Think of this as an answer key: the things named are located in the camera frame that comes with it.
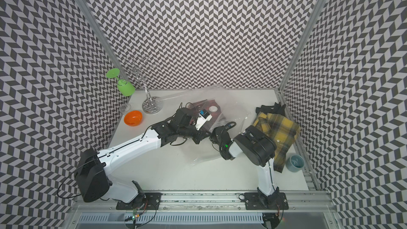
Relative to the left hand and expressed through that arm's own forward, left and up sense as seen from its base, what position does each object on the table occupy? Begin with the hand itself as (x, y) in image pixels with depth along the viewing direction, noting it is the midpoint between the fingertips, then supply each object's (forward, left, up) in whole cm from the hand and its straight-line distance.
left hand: (209, 135), depth 76 cm
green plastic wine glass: (+29, +49, +4) cm, 57 cm away
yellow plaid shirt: (+6, -41, -7) cm, 42 cm away
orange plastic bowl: (+20, +49, -14) cm, 54 cm away
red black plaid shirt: (+23, -2, -10) cm, 26 cm away
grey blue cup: (-8, -45, -16) cm, 48 cm away
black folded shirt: (+25, -44, -12) cm, 52 cm away
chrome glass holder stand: (+32, +40, -16) cm, 54 cm away
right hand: (+12, +4, -15) cm, 19 cm away
